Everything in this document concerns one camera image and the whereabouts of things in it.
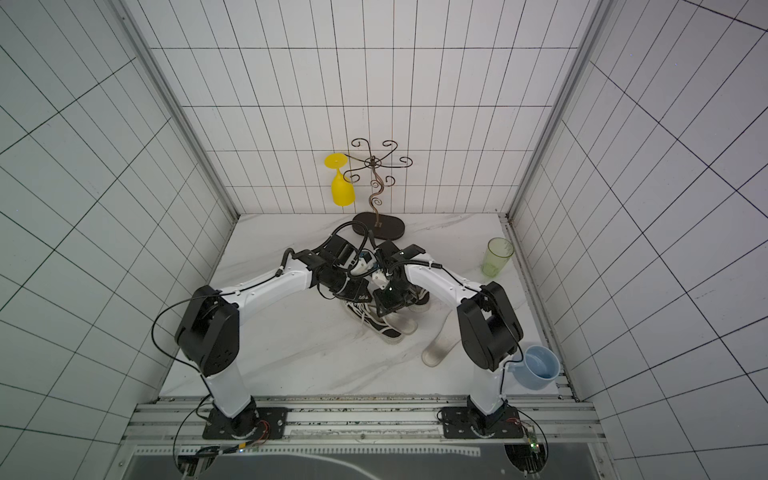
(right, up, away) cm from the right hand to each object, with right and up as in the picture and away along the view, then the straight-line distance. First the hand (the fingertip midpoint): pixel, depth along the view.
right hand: (383, 304), depth 87 cm
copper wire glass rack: (-2, +25, +27) cm, 37 cm away
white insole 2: (+20, -10, +1) cm, 22 cm away
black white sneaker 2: (+12, 0, +2) cm, 12 cm away
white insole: (+6, -3, -7) cm, 10 cm away
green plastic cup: (+37, +15, +6) cm, 40 cm away
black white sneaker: (-4, -4, -4) cm, 6 cm away
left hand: (-5, +1, -4) cm, 6 cm away
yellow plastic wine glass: (-14, +36, +9) cm, 40 cm away
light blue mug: (+43, -17, -6) cm, 47 cm away
